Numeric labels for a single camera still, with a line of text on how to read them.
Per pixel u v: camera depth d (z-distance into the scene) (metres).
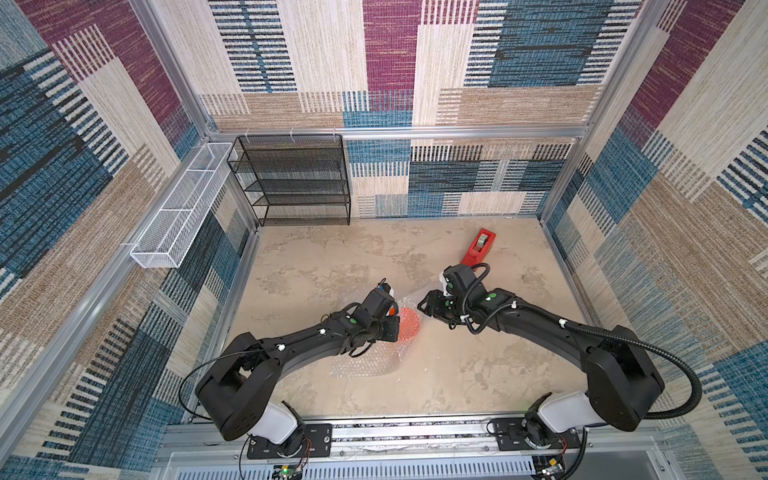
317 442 0.73
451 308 0.73
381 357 0.87
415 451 0.73
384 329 0.74
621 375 0.43
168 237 0.71
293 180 1.10
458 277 0.67
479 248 1.05
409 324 0.87
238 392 0.43
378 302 0.67
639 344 0.42
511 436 0.73
